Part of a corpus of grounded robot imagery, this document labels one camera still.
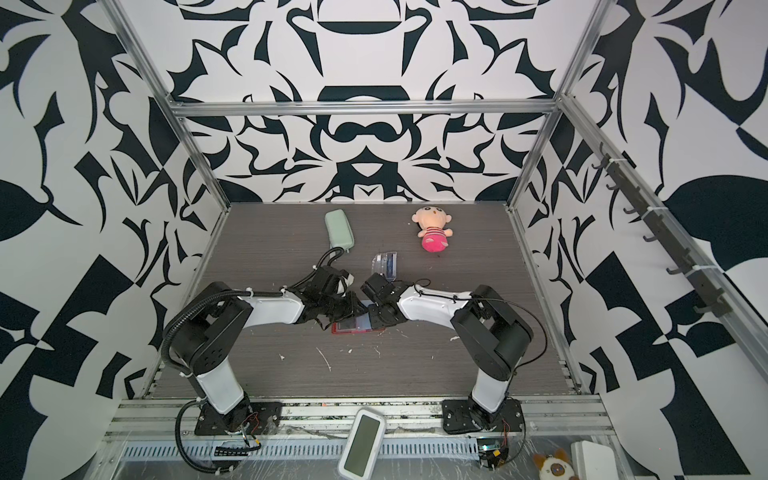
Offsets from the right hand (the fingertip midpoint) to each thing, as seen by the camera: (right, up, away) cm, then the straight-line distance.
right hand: (379, 317), depth 90 cm
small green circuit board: (+26, -25, -18) cm, 41 cm away
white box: (+47, -25, -24) cm, 58 cm away
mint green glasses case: (-15, +26, +18) cm, 35 cm away
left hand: (-2, +4, 0) cm, 4 cm away
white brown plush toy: (+39, -26, -24) cm, 53 cm away
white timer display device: (-4, -23, -25) cm, 34 cm away
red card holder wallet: (-6, -2, -1) cm, 7 cm away
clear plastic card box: (+2, +15, +9) cm, 18 cm away
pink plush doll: (+18, +29, +17) cm, 38 cm away
